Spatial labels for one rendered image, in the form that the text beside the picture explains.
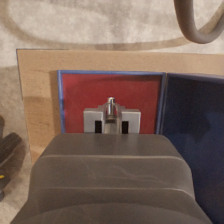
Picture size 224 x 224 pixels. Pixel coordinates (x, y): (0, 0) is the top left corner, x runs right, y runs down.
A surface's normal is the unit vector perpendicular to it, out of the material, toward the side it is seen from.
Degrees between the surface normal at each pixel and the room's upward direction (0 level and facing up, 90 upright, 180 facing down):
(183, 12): 69
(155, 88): 0
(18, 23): 0
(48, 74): 0
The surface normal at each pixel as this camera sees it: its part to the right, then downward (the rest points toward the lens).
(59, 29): 0.01, 0.29
